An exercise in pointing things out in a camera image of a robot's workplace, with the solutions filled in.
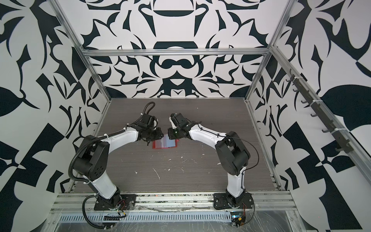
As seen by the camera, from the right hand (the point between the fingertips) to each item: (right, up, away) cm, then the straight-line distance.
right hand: (169, 131), depth 90 cm
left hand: (-5, -1, +4) cm, 6 cm away
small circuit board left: (-26, -41, -18) cm, 51 cm away
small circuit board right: (+35, -40, -19) cm, 57 cm away
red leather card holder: (-3, -8, +4) cm, 9 cm away
